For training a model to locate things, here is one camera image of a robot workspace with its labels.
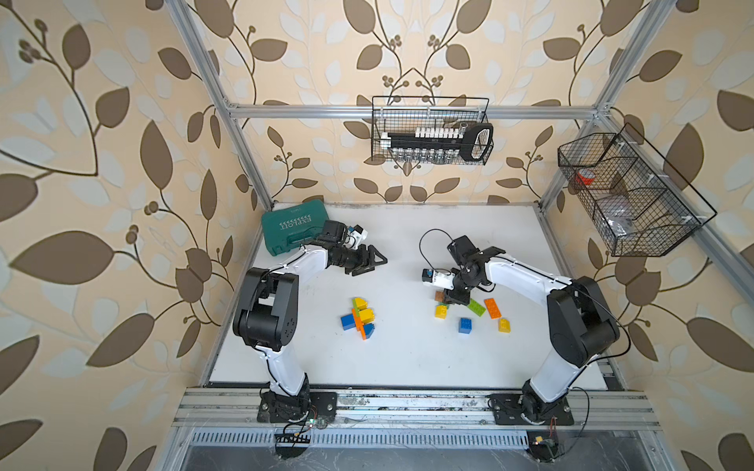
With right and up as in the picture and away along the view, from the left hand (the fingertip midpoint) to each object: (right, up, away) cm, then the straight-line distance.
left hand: (375, 260), depth 90 cm
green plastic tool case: (-33, +11, +19) cm, 39 cm away
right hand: (+23, -11, +2) cm, 26 cm away
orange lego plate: (+37, -15, +1) cm, 40 cm away
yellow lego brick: (-5, -14, +2) cm, 15 cm away
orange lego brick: (-5, -19, -3) cm, 20 cm away
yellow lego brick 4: (+39, -20, -3) cm, 44 cm away
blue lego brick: (-2, -21, -3) cm, 21 cm away
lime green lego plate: (-7, -15, +1) cm, 16 cm away
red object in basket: (+64, +24, -1) cm, 68 cm away
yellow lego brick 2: (-3, -17, -1) cm, 17 cm away
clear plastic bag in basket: (+63, +13, -16) cm, 66 cm away
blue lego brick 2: (+26, -19, -5) cm, 33 cm away
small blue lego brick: (-8, -18, -3) cm, 20 cm away
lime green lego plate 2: (+32, -15, +2) cm, 35 cm away
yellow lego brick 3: (+20, -16, +1) cm, 26 cm away
